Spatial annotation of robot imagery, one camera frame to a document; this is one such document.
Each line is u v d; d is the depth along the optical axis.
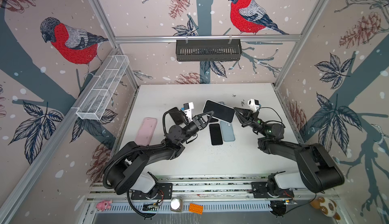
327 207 0.67
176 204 0.61
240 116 0.69
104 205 0.68
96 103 0.71
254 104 0.73
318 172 0.43
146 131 0.95
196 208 0.68
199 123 0.64
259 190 0.73
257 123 0.67
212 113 0.68
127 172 0.43
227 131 0.96
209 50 1.05
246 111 0.70
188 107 0.69
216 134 0.93
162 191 0.73
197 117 0.65
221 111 0.69
